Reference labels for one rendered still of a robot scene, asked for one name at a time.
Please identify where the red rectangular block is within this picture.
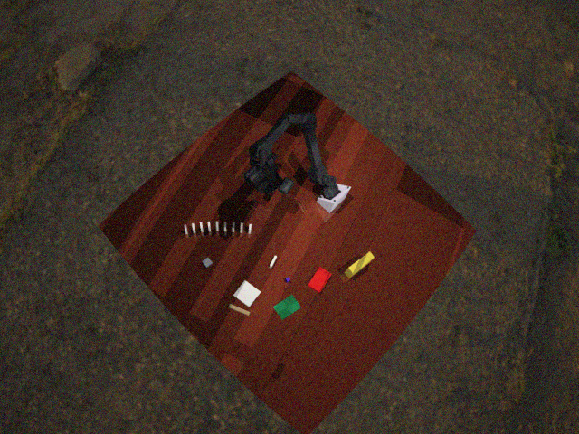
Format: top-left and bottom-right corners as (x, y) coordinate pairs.
(308, 267), (332, 293)

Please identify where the green flat rectangular mat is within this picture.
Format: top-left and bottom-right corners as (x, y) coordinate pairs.
(274, 295), (301, 320)

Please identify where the tan rectangular block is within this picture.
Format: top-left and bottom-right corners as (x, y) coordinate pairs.
(229, 304), (251, 316)

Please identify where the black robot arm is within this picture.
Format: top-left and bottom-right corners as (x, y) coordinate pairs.
(243, 112), (341, 200)

